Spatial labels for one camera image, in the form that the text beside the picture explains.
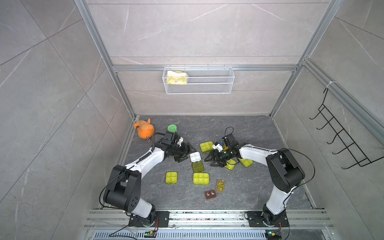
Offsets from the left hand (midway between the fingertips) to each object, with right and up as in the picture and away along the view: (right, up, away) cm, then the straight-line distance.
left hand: (194, 151), depth 85 cm
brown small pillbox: (+9, -23, -5) cm, 25 cm away
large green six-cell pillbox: (+4, -16, +1) cm, 17 cm away
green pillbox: (+9, +1, +15) cm, 18 cm away
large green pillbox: (+33, -8, +7) cm, 35 cm away
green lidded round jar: (-16, +13, +22) cm, 30 cm away
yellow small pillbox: (+15, -19, -2) cm, 25 cm away
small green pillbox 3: (-13, -16, +1) cm, 21 cm away
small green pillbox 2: (+20, -6, -8) cm, 22 cm away
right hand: (+9, -7, +2) cm, 11 cm away
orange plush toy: (-34, +13, +16) cm, 40 cm away
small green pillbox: (+1, -6, +10) cm, 12 cm away
